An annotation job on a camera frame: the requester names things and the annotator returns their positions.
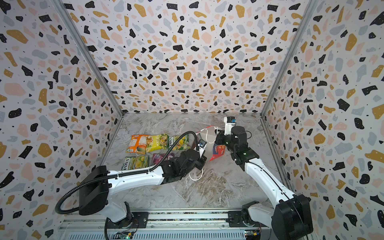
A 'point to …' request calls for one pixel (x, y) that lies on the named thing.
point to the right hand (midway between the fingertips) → (213, 127)
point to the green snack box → (183, 143)
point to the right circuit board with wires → (252, 234)
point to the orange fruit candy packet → (137, 144)
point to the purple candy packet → (156, 157)
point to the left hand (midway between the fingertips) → (206, 150)
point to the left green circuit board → (127, 235)
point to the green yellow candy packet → (130, 163)
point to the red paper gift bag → (214, 151)
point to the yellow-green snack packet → (158, 142)
